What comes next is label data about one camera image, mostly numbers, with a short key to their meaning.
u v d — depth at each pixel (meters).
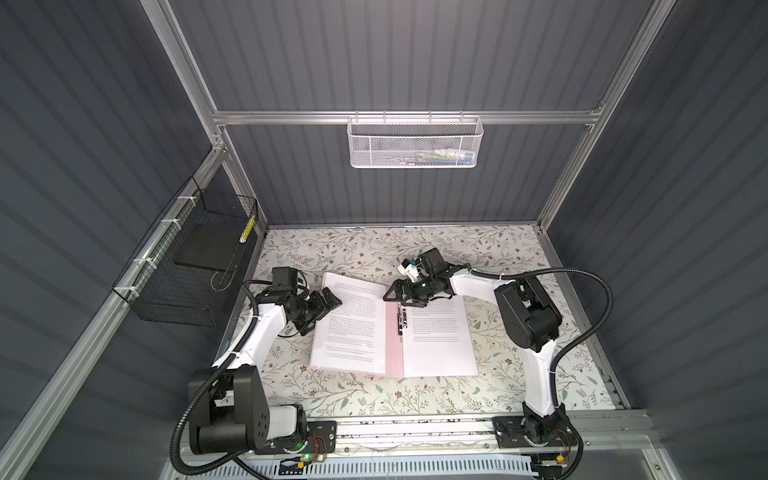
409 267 0.92
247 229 0.81
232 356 0.45
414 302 0.89
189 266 0.73
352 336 0.86
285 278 0.69
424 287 0.85
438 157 0.93
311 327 0.82
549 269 0.53
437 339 0.91
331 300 0.80
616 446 0.73
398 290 0.87
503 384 0.83
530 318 0.55
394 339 0.89
